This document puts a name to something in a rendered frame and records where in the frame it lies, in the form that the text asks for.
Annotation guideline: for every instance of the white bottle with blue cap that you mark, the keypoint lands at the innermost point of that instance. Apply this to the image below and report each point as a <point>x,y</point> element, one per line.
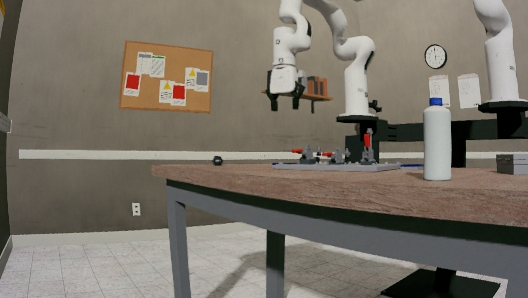
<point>437,141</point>

